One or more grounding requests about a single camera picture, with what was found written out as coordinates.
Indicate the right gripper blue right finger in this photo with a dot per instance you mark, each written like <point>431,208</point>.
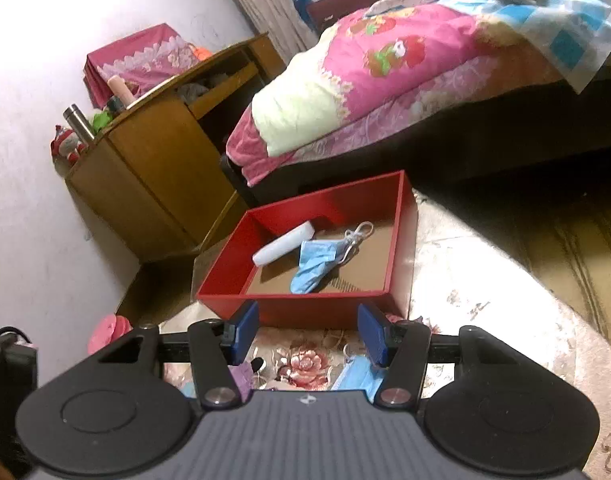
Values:
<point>377,334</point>

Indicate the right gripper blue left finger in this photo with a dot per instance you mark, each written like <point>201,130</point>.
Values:
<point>239,332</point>

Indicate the purple grey fluffy cloth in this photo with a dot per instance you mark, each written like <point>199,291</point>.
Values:
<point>243,375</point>

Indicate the blue face mask on table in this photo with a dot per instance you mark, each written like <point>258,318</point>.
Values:
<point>360,374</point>

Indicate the red cardboard tray box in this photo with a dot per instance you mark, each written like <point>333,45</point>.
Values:
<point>380,273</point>

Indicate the blue face mask in tray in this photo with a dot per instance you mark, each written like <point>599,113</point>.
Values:
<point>317,258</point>

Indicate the white foam block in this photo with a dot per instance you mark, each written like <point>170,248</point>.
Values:
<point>284,244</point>

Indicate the pink round object on floor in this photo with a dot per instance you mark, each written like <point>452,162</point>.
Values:
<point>111,328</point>

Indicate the wooden bedside cabinet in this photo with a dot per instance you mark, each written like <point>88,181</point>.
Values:
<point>154,173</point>

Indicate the black device at left edge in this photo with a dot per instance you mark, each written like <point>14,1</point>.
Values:
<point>18,379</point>

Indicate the green toy on cabinet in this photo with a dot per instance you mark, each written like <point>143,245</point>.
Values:
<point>100,119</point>

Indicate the red santa plush toy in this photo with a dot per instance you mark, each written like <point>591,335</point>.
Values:
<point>66,145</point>

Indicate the steel thermos bottle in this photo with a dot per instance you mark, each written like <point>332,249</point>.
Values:
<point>79,124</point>

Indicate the pink floral quilt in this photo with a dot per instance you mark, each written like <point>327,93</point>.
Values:
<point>370,77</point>

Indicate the pink cylinder bottle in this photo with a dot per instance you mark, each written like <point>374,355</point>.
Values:
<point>119,88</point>

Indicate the pink lace covered box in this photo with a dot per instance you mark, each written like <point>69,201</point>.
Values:
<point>143,60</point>

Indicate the beige curtain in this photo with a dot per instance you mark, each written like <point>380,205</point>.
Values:
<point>279,19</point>

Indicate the checkered blue white blanket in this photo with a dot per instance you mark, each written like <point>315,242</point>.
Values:
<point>573,35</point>

